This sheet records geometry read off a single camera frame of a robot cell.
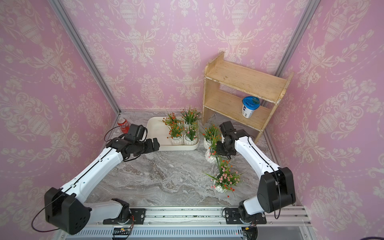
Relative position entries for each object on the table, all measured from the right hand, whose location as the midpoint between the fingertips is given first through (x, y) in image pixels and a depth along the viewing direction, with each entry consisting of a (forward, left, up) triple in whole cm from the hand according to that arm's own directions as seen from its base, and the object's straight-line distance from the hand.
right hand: (221, 151), depth 85 cm
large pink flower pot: (-17, +1, +2) cm, 17 cm away
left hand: (+2, +37, +5) cm, 38 cm away
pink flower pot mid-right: (-5, +7, +7) cm, 11 cm away
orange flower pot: (+12, +3, +1) cm, 12 cm away
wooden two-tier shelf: (+46, -21, +3) cm, 51 cm away
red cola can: (+24, +62, -1) cm, 66 cm away
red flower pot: (+26, +30, -2) cm, 40 cm away
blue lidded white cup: (+18, -16, +19) cm, 31 cm away
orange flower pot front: (+12, +26, +3) cm, 29 cm away
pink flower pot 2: (+12, +17, -2) cm, 21 cm away
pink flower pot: (+25, +17, +5) cm, 30 cm away
